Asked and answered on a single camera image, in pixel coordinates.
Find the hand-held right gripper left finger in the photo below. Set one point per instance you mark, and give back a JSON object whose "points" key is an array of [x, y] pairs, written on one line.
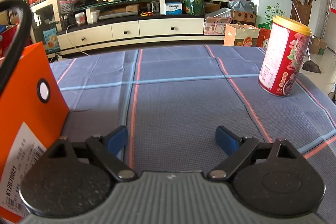
{"points": [[118, 138]]}

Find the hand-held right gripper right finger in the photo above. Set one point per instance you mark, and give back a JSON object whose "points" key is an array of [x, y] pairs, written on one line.
{"points": [[225, 140]]}

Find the orange cardboard box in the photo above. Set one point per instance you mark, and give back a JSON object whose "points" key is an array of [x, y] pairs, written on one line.
{"points": [[26, 82]]}

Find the blue plaid tablecloth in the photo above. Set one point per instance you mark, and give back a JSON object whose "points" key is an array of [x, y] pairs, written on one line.
{"points": [[183, 98]]}

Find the red can with yellow lid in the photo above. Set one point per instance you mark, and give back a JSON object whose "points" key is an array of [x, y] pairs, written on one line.
{"points": [[283, 61]]}

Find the orange paper gift bag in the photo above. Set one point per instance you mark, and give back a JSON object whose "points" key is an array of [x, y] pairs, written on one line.
{"points": [[240, 36]]}

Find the red paper bag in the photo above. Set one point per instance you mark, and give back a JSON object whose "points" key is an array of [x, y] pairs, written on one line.
{"points": [[263, 39]]}

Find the broom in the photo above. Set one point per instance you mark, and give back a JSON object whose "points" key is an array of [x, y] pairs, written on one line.
{"points": [[312, 67]]}

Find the stack of pink white cartons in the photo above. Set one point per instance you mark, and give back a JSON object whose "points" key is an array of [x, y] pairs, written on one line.
{"points": [[216, 26]]}

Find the white television stand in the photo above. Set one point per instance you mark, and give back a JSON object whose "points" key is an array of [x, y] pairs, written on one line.
{"points": [[157, 27]]}

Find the blue snack packet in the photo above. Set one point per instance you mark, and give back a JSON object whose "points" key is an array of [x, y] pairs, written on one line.
{"points": [[50, 40]]}

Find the silver media player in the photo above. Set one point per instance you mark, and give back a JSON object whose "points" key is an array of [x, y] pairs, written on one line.
{"points": [[118, 15]]}

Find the printed fruit carton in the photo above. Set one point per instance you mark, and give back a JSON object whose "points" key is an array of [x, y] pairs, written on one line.
{"points": [[244, 18]]}

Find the white plastic crate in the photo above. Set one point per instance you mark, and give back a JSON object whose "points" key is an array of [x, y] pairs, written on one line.
{"points": [[219, 13]]}

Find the yellow rings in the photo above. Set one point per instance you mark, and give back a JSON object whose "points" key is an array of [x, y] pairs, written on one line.
{"points": [[147, 13]]}

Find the open cardboard floor box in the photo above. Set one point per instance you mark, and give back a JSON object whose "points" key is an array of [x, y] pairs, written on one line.
{"points": [[318, 47]]}

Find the grey plastic bag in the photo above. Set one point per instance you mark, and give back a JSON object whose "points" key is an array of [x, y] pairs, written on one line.
{"points": [[241, 6]]}

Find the white glass door cabinet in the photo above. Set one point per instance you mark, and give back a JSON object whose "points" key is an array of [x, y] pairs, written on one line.
{"points": [[47, 19]]}

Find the green snack bag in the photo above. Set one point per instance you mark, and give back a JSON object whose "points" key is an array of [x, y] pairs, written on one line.
{"points": [[193, 5]]}

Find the pink plastic basket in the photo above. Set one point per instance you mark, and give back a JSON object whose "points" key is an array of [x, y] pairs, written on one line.
{"points": [[68, 6]]}

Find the blue and white carton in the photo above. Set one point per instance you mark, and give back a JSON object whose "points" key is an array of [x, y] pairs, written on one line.
{"points": [[173, 8]]}

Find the large red shopping bag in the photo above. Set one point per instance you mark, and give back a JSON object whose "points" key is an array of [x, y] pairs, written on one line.
{"points": [[8, 40]]}

